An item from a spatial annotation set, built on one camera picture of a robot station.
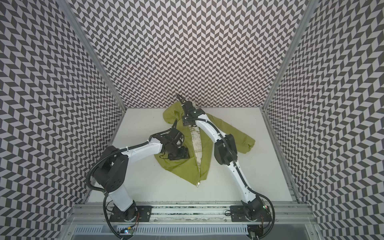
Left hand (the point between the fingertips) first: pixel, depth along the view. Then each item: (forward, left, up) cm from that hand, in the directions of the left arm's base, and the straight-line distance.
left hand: (186, 156), depth 87 cm
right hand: (+27, -4, +3) cm, 27 cm away
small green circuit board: (-36, +24, -1) cm, 43 cm away
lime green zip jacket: (+8, -8, -1) cm, 12 cm away
